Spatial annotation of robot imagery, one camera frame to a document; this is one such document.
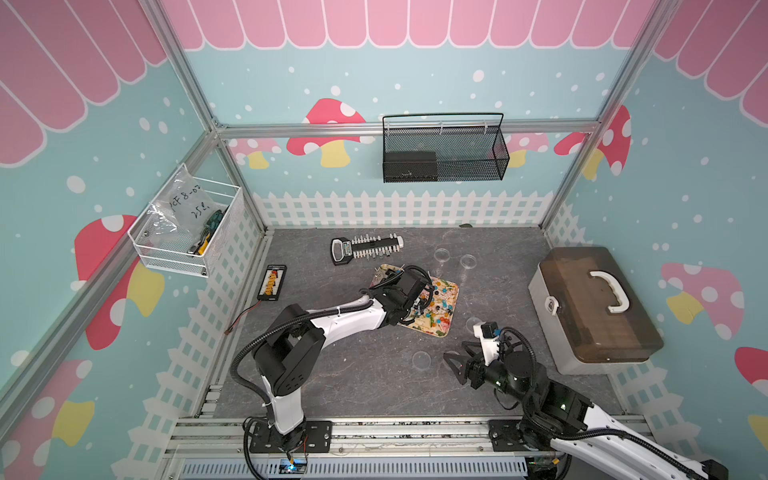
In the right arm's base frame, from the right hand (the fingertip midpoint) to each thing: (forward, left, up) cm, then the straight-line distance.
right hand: (453, 352), depth 74 cm
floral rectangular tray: (+36, +18, -12) cm, 42 cm away
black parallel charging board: (+30, +57, -11) cm, 65 cm away
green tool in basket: (+24, +60, +22) cm, 68 cm away
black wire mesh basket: (+59, -11, +22) cm, 64 cm away
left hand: (+25, +18, +1) cm, 31 cm away
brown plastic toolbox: (+11, -41, -3) cm, 43 cm away
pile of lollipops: (+17, +1, -13) cm, 21 cm away
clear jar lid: (+3, +7, -13) cm, 15 cm away
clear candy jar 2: (+32, -10, -3) cm, 33 cm away
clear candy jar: (+34, -2, -3) cm, 35 cm away
